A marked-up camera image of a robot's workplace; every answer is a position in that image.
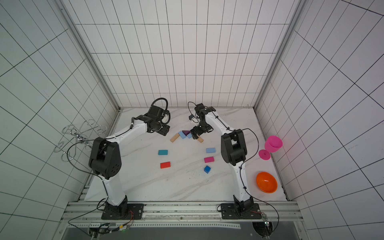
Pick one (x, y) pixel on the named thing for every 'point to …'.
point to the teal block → (161, 152)
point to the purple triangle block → (186, 132)
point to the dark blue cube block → (207, 169)
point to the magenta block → (209, 159)
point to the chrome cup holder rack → (78, 135)
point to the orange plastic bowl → (267, 182)
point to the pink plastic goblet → (273, 144)
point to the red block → (165, 165)
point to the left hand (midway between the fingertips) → (161, 130)
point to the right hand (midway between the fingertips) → (202, 130)
